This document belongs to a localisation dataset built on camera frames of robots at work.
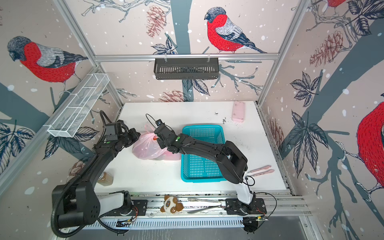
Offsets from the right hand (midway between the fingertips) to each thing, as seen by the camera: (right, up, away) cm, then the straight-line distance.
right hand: (161, 137), depth 86 cm
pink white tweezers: (+61, -18, 0) cm, 63 cm away
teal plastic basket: (+21, -19, +1) cm, 29 cm away
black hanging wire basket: (+13, +47, +19) cm, 52 cm away
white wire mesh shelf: (-43, +10, -15) cm, 46 cm away
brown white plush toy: (+8, -32, -14) cm, 36 cm away
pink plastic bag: (-8, -5, -2) cm, 10 cm away
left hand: (-13, +3, -1) cm, 13 cm away
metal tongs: (+24, -35, -12) cm, 44 cm away
